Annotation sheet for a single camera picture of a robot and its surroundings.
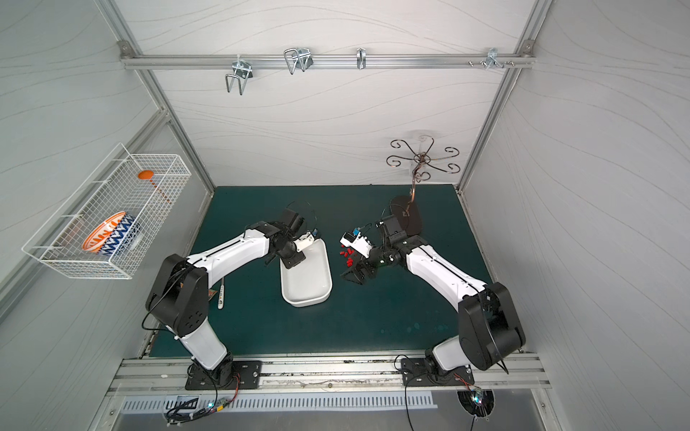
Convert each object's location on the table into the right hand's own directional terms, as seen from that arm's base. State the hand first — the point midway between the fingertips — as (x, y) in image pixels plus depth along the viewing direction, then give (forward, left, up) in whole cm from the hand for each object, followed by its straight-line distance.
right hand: (351, 262), depth 82 cm
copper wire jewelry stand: (+31, -20, -11) cm, 38 cm away
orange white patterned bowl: (-9, +60, +23) cm, 65 cm away
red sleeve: (+11, +4, -12) cm, 17 cm away
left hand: (+5, +19, -5) cm, 21 cm away
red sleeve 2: (+7, +1, -12) cm, 14 cm away
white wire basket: (+13, +62, +20) cm, 66 cm away
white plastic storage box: (-1, +14, -11) cm, 18 cm away
